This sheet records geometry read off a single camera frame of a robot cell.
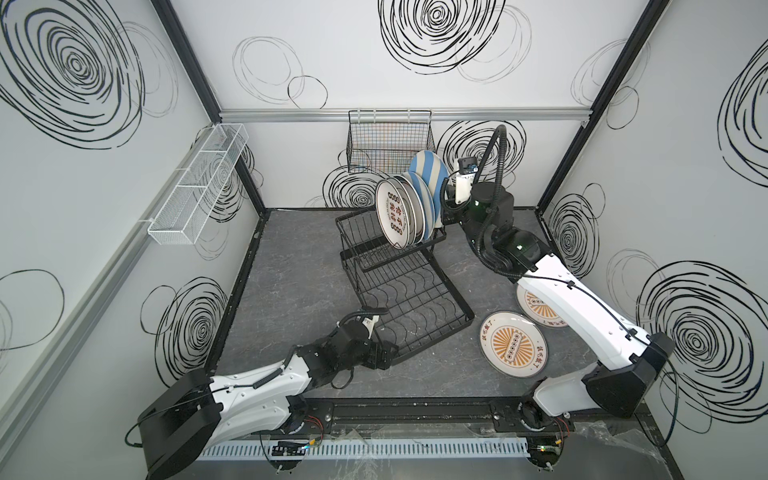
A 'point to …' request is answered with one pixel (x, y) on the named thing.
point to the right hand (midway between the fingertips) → (445, 184)
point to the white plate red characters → (393, 212)
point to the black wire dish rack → (403, 288)
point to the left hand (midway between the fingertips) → (390, 346)
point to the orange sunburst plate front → (514, 344)
